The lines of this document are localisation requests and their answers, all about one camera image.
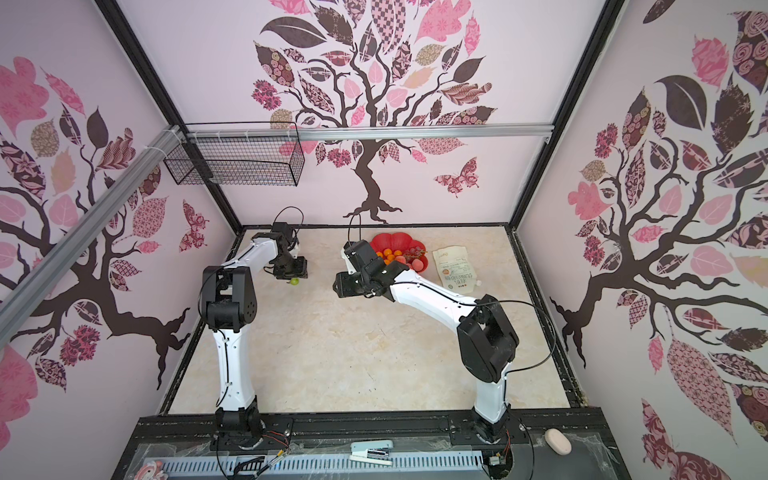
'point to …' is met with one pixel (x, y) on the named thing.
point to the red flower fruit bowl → (400, 247)
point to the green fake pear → (294, 281)
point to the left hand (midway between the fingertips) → (298, 276)
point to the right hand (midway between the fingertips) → (339, 281)
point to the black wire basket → (251, 162)
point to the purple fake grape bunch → (413, 253)
